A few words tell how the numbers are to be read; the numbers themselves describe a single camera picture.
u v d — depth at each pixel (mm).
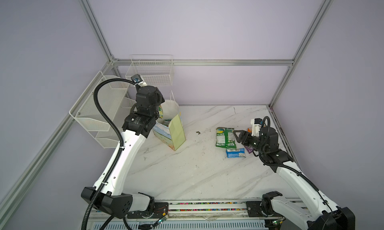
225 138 981
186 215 732
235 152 928
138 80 537
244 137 689
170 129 765
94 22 750
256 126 702
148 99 474
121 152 415
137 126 450
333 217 417
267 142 593
